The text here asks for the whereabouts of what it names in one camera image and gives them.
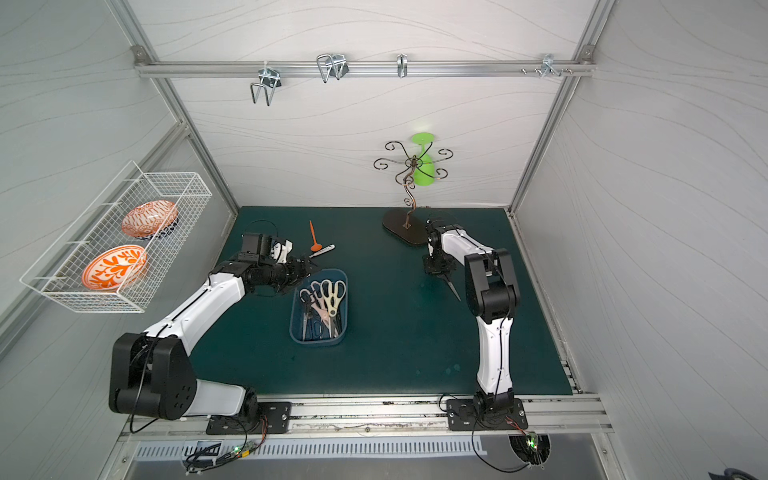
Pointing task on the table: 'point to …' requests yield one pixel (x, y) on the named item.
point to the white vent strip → (300, 450)
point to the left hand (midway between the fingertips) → (313, 273)
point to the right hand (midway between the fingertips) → (439, 269)
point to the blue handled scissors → (314, 329)
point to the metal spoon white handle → (329, 247)
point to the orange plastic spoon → (317, 246)
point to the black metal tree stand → (398, 223)
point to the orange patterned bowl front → (115, 267)
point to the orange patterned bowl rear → (150, 220)
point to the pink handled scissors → (318, 305)
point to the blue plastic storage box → (296, 309)
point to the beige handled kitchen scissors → (332, 295)
